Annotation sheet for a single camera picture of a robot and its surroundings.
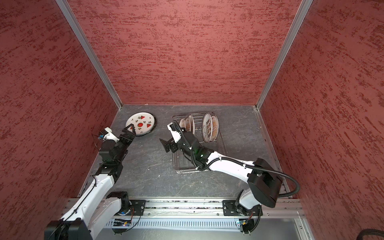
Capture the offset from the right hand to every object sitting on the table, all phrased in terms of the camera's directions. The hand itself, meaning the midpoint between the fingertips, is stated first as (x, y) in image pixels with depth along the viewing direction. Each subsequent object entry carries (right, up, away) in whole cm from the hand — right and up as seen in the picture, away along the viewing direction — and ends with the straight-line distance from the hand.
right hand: (167, 137), depth 75 cm
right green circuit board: (+40, -42, -5) cm, 58 cm away
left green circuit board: (-23, -44, -3) cm, 50 cm away
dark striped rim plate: (-22, +6, +31) cm, 38 cm away
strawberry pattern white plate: (-33, +9, +32) cm, 47 cm away
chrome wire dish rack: (+6, -18, +14) cm, 24 cm away
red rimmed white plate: (+23, +4, +22) cm, 32 cm away
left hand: (-20, +3, +5) cm, 21 cm away
